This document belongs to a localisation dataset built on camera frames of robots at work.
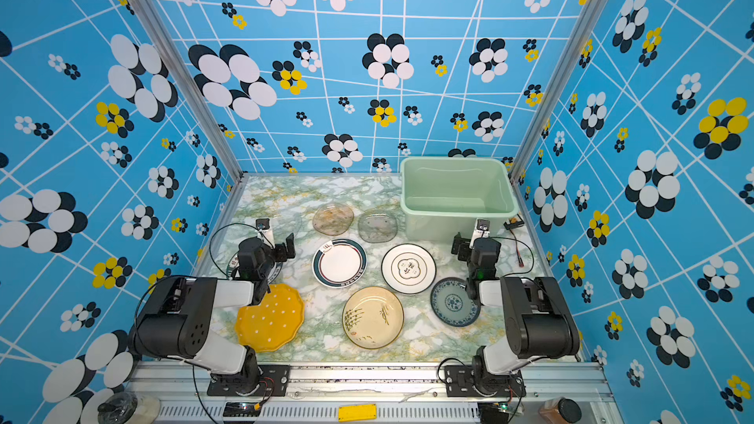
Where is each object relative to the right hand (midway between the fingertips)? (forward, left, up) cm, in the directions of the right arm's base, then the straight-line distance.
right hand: (480, 235), depth 93 cm
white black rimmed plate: (-8, +23, -7) cm, 25 cm away
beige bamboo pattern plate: (-24, +34, -8) cm, 42 cm away
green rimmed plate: (-11, +65, -4) cm, 66 cm away
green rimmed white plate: (-7, +46, -5) cm, 46 cm away
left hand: (0, +64, +1) cm, 64 cm away
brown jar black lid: (-46, -8, +1) cm, 47 cm away
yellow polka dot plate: (-26, +62, -6) cm, 68 cm away
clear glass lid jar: (-47, +85, +4) cm, 97 cm away
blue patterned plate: (-20, +10, -8) cm, 24 cm away
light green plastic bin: (+22, +8, -6) cm, 24 cm away
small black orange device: (+9, -15, -6) cm, 18 cm away
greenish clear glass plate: (+7, +34, -5) cm, 35 cm away
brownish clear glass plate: (+11, +50, -6) cm, 52 cm away
